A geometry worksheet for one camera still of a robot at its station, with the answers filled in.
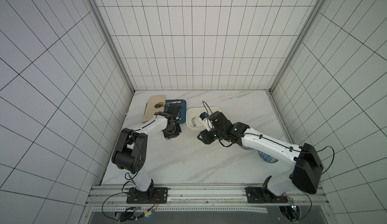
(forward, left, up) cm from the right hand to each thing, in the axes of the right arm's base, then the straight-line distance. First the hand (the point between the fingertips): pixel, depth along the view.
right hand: (195, 137), depth 78 cm
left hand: (+5, +13, -11) cm, 18 cm away
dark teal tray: (+22, +12, -13) cm, 28 cm away
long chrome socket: (+18, +3, -14) cm, 23 cm away
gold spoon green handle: (+33, +24, -14) cm, 43 cm away
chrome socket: (+5, -2, +11) cm, 13 cm away
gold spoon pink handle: (+39, +20, -18) cm, 47 cm away
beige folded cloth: (+27, +35, -13) cm, 46 cm away
